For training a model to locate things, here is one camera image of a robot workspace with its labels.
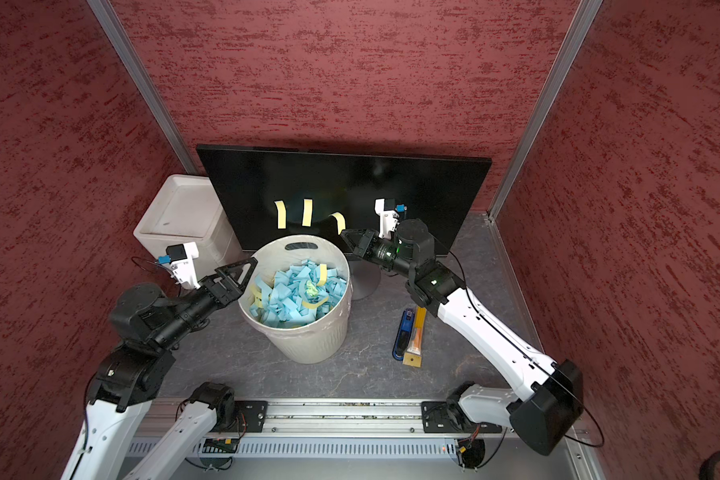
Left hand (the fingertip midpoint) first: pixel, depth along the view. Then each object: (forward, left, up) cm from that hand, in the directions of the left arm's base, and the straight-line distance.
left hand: (250, 272), depth 61 cm
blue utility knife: (0, -36, -33) cm, 49 cm away
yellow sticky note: (-1, -12, -12) cm, 17 cm away
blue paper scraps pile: (+1, -8, -12) cm, 14 cm away
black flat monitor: (+35, +13, -10) cm, 39 cm away
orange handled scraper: (-6, -38, -34) cm, 51 cm away
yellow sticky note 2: (+7, -13, -13) cm, 20 cm away
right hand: (+8, -18, +1) cm, 19 cm away
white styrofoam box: (+29, +30, -11) cm, 43 cm away
